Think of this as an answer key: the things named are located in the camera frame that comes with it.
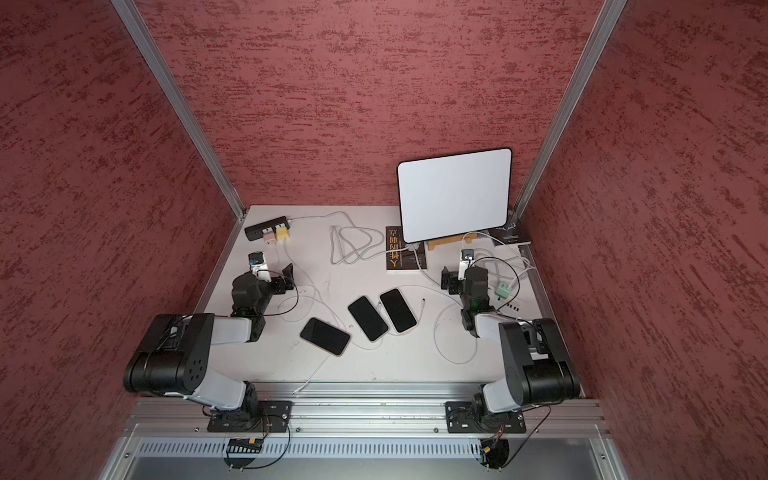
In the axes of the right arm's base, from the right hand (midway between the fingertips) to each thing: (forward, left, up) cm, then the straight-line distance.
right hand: (459, 269), depth 94 cm
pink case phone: (-14, +30, -5) cm, 33 cm away
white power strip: (-7, -16, -3) cm, 18 cm away
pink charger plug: (+19, +68, -4) cm, 71 cm away
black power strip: (+23, +69, -2) cm, 72 cm away
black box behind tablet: (+24, -27, -10) cm, 38 cm away
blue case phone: (-11, +20, -6) cm, 24 cm away
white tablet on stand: (+26, -1, +9) cm, 28 cm away
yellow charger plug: (+21, +64, -4) cm, 67 cm away
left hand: (+1, +59, +2) cm, 59 cm away
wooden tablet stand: (+16, -6, -3) cm, 17 cm away
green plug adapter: (-7, -13, -3) cm, 15 cm away
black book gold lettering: (+9, +17, -6) cm, 20 cm away
